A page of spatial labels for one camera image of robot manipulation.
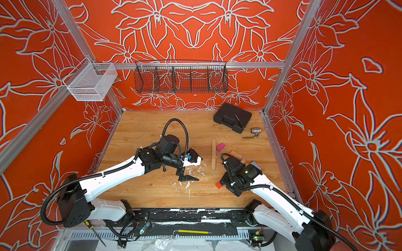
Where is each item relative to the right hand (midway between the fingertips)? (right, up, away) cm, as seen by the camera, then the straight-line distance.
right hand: (222, 184), depth 77 cm
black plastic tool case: (+12, +36, +30) cm, 48 cm away
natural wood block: (-2, +18, +23) cm, 29 cm away
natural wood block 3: (-3, +7, +13) cm, 15 cm away
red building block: (-1, -3, +7) cm, 8 cm away
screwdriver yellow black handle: (-62, -17, -7) cm, 64 cm away
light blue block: (+22, +6, +13) cm, 26 cm away
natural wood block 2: (-3, +12, +18) cm, 22 cm away
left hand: (-11, +12, -7) cm, 18 cm away
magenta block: (+2, +16, +22) cm, 28 cm away
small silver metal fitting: (+27, +26, +27) cm, 46 cm away
